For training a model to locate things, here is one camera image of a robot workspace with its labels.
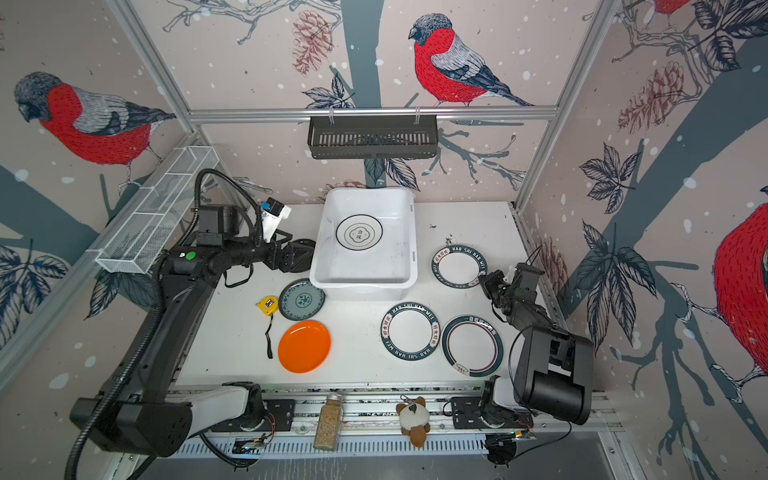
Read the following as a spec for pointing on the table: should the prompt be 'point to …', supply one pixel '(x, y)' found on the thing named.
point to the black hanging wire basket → (339, 137)
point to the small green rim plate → (458, 266)
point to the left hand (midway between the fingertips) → (296, 242)
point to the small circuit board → (248, 446)
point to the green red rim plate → (472, 345)
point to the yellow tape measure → (270, 306)
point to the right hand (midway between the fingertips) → (480, 277)
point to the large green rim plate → (410, 331)
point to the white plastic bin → (387, 271)
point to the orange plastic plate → (304, 346)
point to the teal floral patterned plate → (299, 299)
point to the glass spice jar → (328, 424)
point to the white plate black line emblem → (359, 232)
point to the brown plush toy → (414, 420)
